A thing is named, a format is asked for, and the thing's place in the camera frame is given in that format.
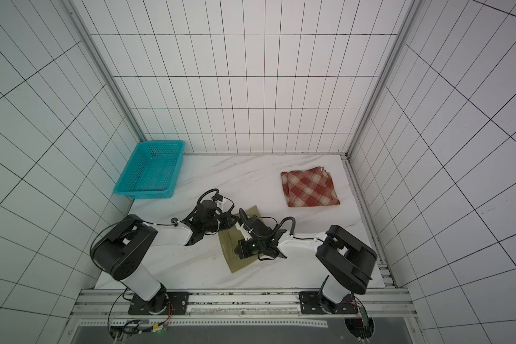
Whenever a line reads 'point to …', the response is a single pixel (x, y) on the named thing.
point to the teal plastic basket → (152, 170)
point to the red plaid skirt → (313, 187)
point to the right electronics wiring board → (360, 328)
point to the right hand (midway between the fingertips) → (235, 244)
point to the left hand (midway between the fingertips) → (237, 221)
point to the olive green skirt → (231, 236)
